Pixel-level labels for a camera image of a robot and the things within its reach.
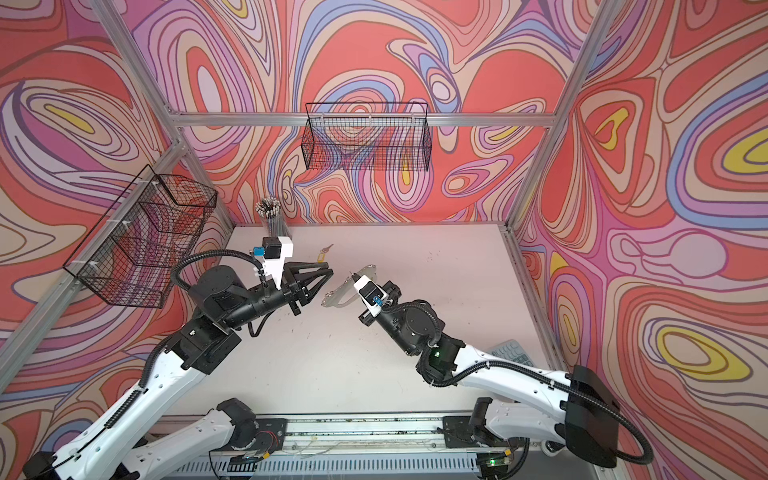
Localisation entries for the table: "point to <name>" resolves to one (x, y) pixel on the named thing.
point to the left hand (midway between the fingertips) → (330, 271)
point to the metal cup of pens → (269, 207)
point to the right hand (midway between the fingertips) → (358, 280)
